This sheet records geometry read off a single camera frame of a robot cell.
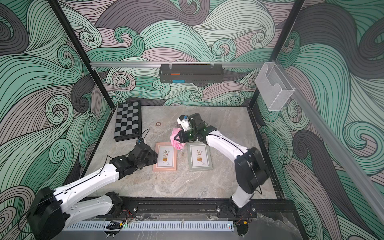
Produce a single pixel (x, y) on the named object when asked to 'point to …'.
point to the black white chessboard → (128, 122)
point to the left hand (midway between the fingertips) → (153, 155)
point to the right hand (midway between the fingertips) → (177, 137)
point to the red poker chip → (158, 123)
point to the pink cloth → (177, 144)
